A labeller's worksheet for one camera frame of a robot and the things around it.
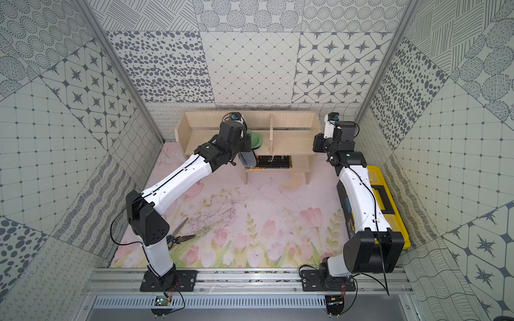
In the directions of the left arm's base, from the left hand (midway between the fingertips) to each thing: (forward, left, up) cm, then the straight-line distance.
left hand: (246, 132), depth 80 cm
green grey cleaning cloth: (-9, -2, -6) cm, 11 cm away
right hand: (-2, -29, -2) cm, 29 cm away
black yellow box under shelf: (-1, -10, -18) cm, 20 cm away
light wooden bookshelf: (+3, -19, -7) cm, 21 cm away
